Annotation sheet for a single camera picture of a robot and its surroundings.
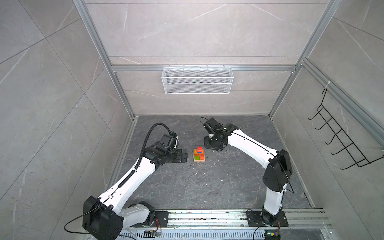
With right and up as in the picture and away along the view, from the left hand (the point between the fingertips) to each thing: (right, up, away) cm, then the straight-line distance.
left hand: (180, 152), depth 79 cm
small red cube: (+11, 0, +12) cm, 16 cm away
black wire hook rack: (+74, 0, -21) cm, 77 cm away
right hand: (+15, +3, +7) cm, 17 cm away
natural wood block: (+9, -8, +14) cm, 18 cm away
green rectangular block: (+9, -6, +14) cm, 18 cm away
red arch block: (+12, -6, +15) cm, 20 cm away
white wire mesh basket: (+9, +46, +21) cm, 51 cm away
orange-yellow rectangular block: (+8, -2, +12) cm, 14 cm away
